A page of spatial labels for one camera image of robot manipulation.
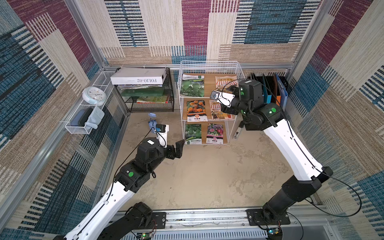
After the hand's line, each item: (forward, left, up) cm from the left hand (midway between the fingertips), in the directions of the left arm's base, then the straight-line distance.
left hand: (174, 138), depth 69 cm
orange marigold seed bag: (+22, -10, -5) cm, 25 cm away
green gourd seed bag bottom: (+21, -8, -27) cm, 35 cm away
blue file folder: (+31, -62, 0) cm, 69 cm away
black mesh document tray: (+47, +38, -21) cm, 64 cm away
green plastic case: (+38, +23, -3) cm, 44 cm away
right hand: (+15, -24, +14) cm, 32 cm away
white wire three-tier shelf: (+33, -16, -27) cm, 46 cm away
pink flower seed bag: (+23, -23, -28) cm, 43 cm away
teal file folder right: (+29, -53, -2) cm, 60 cm away
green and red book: (+39, +11, -10) cm, 42 cm away
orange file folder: (+29, -57, -2) cm, 64 cm away
